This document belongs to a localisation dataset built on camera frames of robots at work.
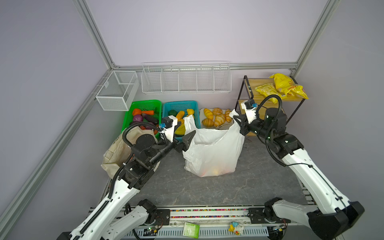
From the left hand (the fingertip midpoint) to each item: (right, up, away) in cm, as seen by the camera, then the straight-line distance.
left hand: (187, 129), depth 60 cm
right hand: (+22, +6, +9) cm, 24 cm away
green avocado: (-15, +11, +53) cm, 56 cm away
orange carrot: (-33, +12, +56) cm, 66 cm away
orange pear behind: (-10, +10, +56) cm, 58 cm away
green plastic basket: (-30, +17, +55) cm, 65 cm away
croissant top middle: (+19, +13, +56) cm, 60 cm away
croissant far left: (+13, +10, +56) cm, 58 cm away
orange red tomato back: (-43, +12, +54) cm, 70 cm away
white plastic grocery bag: (+12, -12, +18) cm, 25 cm away
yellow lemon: (-2, +12, +56) cm, 57 cm away
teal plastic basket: (-8, +17, +56) cm, 59 cm away
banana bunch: (-3, 0, +7) cm, 7 cm away
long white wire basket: (-4, +33, +38) cm, 51 cm away
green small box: (+1, -47, +9) cm, 48 cm away
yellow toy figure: (+22, -46, +8) cm, 52 cm away
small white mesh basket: (-51, +25, +42) cm, 71 cm away
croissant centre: (+20, +6, +49) cm, 53 cm away
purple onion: (-40, +7, +49) cm, 64 cm away
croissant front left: (+11, +4, +48) cm, 50 cm away
